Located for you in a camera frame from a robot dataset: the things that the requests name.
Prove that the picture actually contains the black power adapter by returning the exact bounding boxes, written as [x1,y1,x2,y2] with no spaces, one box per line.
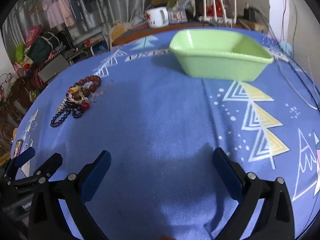
[244,6,256,22]

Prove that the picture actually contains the red bead charm bracelet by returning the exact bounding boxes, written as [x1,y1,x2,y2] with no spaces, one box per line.
[66,86,98,112]

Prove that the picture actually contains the pink t-shirt hanging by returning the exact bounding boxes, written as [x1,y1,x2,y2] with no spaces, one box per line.
[42,0,75,28]

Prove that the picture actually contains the green plastic basin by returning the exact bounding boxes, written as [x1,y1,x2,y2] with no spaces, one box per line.
[169,28,274,82]

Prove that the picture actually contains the blue patterned bed sheet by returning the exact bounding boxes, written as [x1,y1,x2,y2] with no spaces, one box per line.
[17,31,319,239]

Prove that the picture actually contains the black cable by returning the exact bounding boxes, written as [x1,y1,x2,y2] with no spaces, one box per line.
[280,0,320,111]

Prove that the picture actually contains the grey flat box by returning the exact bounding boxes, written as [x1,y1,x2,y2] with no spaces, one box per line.
[38,55,71,83]

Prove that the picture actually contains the dark green duffel bag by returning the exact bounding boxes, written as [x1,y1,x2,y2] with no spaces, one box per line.
[27,32,61,64]

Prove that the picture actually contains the smartphone with lit screen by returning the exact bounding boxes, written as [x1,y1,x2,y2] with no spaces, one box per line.
[13,139,24,158]

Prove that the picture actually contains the white enamel star mug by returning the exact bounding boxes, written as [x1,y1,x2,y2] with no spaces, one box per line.
[145,7,169,29]

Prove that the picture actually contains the wooden desk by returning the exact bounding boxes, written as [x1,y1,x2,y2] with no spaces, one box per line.
[111,21,251,47]

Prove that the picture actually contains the white wifi router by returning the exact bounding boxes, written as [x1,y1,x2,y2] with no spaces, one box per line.
[197,0,238,27]

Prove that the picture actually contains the white cable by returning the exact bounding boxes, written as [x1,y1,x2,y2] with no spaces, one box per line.
[269,49,318,111]

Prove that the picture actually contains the dark blue bead bracelet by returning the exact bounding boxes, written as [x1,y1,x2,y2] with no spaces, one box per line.
[50,102,85,128]

